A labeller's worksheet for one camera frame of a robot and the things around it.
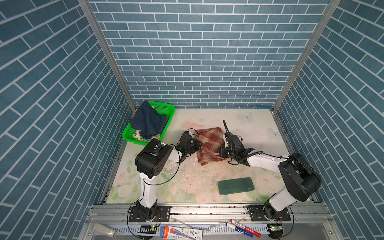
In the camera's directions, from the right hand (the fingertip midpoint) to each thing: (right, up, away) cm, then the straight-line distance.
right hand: (218, 148), depth 93 cm
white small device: (-55, -32, -26) cm, 69 cm away
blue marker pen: (+7, -34, -24) cm, 42 cm away
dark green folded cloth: (+6, -20, -10) cm, 23 cm away
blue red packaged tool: (-22, -35, -25) cm, 48 cm away
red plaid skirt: (-3, +5, +6) cm, 8 cm away
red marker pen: (+10, -33, -24) cm, 42 cm away
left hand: (-10, +2, +6) cm, 11 cm away
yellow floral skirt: (-54, +8, +6) cm, 55 cm away
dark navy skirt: (-48, +19, +8) cm, 53 cm away
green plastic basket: (-42, +28, +23) cm, 55 cm away
